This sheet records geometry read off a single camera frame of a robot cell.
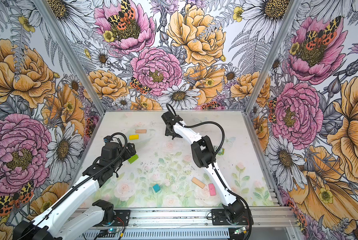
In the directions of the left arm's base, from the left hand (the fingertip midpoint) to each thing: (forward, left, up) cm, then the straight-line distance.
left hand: (128, 152), depth 83 cm
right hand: (+19, -25, -13) cm, 34 cm away
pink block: (-16, -46, -12) cm, 51 cm away
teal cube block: (-15, -16, -12) cm, 25 cm away
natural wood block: (+25, -1, -13) cm, 28 cm away
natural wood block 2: (-13, -39, -12) cm, 42 cm away
